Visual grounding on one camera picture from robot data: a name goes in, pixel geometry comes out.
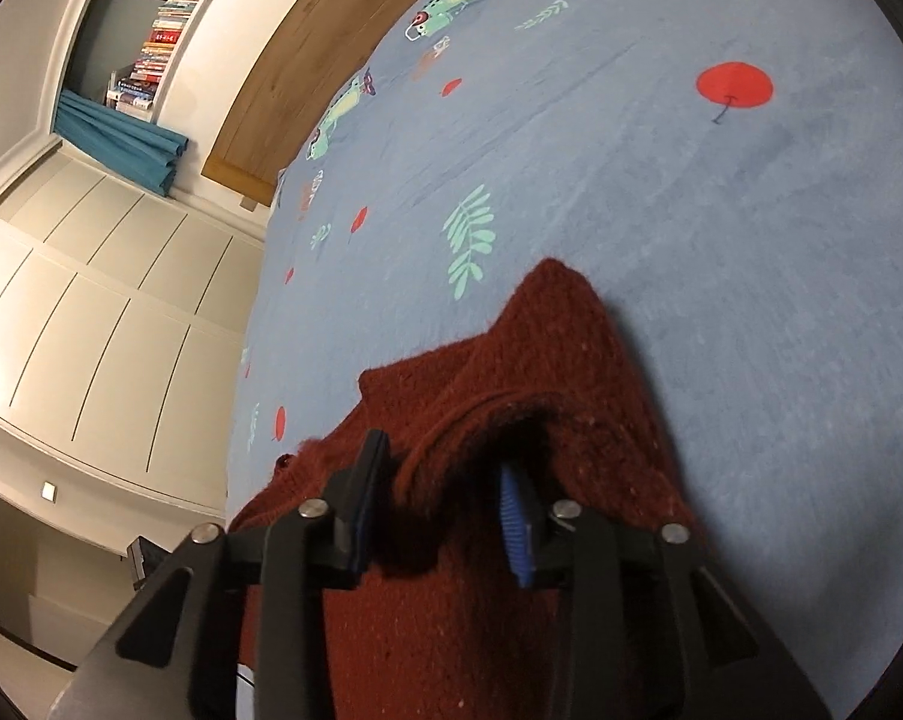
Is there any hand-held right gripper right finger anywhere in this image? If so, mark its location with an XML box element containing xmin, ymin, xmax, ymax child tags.
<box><xmin>496</xmin><ymin>461</ymin><xmax>835</xmax><ymax>720</ymax></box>

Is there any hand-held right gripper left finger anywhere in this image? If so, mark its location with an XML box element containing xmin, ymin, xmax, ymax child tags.
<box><xmin>50</xmin><ymin>429</ymin><xmax>392</xmax><ymax>720</ymax></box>

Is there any dark red knitted sweater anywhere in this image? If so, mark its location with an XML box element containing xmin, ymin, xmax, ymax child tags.
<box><xmin>226</xmin><ymin>257</ymin><xmax>700</xmax><ymax>720</ymax></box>

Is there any white wardrobe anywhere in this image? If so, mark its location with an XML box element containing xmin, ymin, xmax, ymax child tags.
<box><xmin>0</xmin><ymin>142</ymin><xmax>268</xmax><ymax>520</ymax></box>

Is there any blue printed blanket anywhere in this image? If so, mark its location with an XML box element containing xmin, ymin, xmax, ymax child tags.
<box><xmin>226</xmin><ymin>0</ymin><xmax>903</xmax><ymax>720</ymax></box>

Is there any wooden headboard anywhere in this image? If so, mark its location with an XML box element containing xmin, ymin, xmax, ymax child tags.
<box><xmin>200</xmin><ymin>0</ymin><xmax>490</xmax><ymax>209</ymax></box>

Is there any teal curtain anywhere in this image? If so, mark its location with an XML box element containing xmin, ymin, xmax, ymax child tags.
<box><xmin>53</xmin><ymin>88</ymin><xmax>191</xmax><ymax>200</ymax></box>

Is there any row of books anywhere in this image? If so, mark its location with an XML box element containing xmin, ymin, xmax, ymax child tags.
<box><xmin>106</xmin><ymin>0</ymin><xmax>247</xmax><ymax>110</ymax></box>

